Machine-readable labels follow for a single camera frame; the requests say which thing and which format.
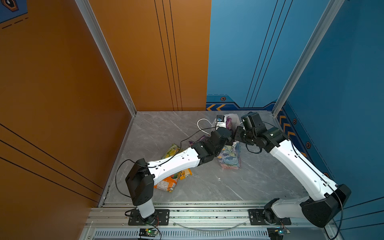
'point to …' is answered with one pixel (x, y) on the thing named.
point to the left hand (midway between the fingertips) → (231, 129)
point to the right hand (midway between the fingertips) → (232, 134)
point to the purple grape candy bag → (229, 123)
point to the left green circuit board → (148, 232)
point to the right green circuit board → (277, 233)
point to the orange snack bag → (168, 184)
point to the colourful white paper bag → (230, 157)
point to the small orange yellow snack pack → (183, 174)
